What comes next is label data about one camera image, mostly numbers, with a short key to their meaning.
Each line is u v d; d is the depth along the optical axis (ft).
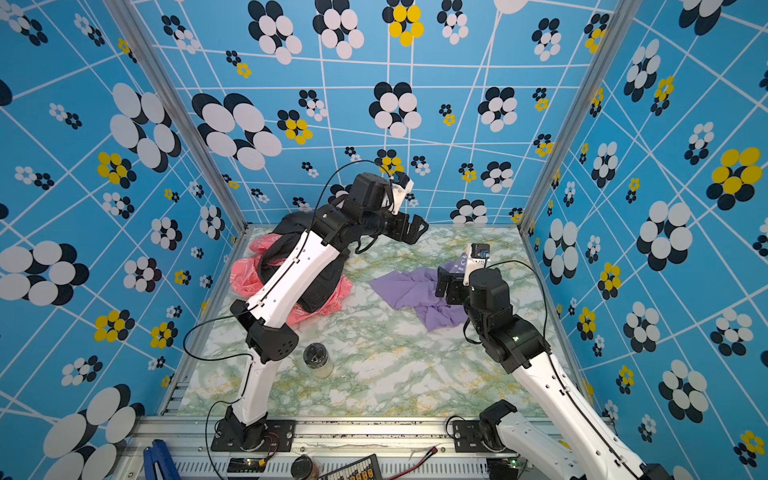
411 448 2.37
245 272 3.21
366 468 2.24
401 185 2.07
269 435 2.41
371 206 1.86
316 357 2.48
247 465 2.37
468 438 2.37
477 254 1.92
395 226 2.14
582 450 1.28
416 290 3.24
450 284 2.07
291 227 3.81
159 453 2.29
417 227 2.15
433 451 2.34
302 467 2.03
